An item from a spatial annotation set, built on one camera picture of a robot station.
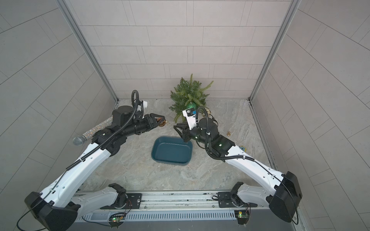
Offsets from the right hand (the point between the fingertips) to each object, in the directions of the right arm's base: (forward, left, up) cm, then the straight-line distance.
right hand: (175, 127), depth 67 cm
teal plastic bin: (+2, +6, -28) cm, 28 cm away
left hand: (+4, +4, +3) cm, 7 cm away
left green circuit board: (-32, +28, -23) cm, 48 cm away
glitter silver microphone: (-2, +45, -2) cm, 45 cm away
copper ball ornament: (+1, +5, +3) cm, 6 cm away
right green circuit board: (-34, -29, -30) cm, 54 cm away
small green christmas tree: (+20, -6, +4) cm, 21 cm away
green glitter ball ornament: (+13, -9, +1) cm, 16 cm away
